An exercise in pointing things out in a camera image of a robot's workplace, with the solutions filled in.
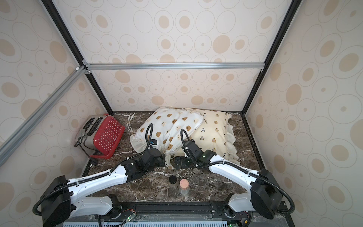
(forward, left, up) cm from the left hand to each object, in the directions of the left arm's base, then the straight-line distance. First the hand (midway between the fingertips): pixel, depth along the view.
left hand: (170, 156), depth 80 cm
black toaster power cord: (+1, +49, -10) cm, 50 cm away
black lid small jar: (-12, -2, -4) cm, 12 cm away
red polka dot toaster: (+12, +44, +3) cm, 46 cm away
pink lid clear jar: (-16, -8, -4) cm, 18 cm away
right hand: (-2, -8, -4) cm, 9 cm away
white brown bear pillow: (+21, +1, +1) cm, 21 cm away
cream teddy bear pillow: (+17, -27, -2) cm, 32 cm away
